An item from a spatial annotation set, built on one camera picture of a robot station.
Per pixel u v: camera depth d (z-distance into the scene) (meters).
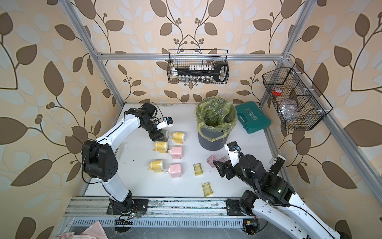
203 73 0.85
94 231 0.68
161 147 0.89
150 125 0.73
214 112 0.84
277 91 0.81
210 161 0.91
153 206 0.76
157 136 0.78
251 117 1.05
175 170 0.80
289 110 0.70
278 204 0.43
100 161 0.47
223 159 0.91
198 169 0.87
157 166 0.81
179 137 0.94
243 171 0.48
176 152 0.87
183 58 0.91
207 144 0.93
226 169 0.56
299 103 0.73
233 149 0.55
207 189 0.80
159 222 0.71
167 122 0.78
